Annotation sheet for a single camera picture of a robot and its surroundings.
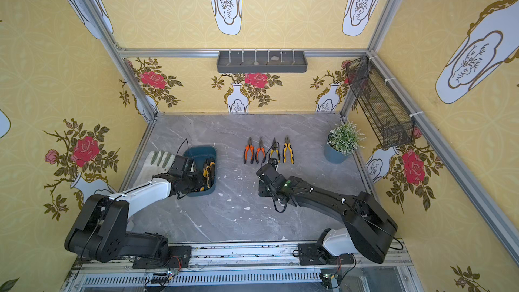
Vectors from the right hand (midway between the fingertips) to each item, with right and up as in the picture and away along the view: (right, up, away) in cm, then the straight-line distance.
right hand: (262, 189), depth 86 cm
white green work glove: (-52, +9, +14) cm, 55 cm away
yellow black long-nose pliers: (+6, +16, +20) cm, 26 cm away
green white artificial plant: (+37, +21, +4) cm, 43 cm away
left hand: (-25, +2, +7) cm, 26 cm away
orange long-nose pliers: (-1, +16, +18) cm, 24 cm away
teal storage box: (-28, +11, +12) cm, 33 cm away
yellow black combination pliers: (+13, +18, +19) cm, 29 cm away
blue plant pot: (+34, +13, +13) cm, 39 cm away
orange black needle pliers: (-8, +16, +20) cm, 27 cm away
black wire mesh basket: (+56, +28, +2) cm, 63 cm away
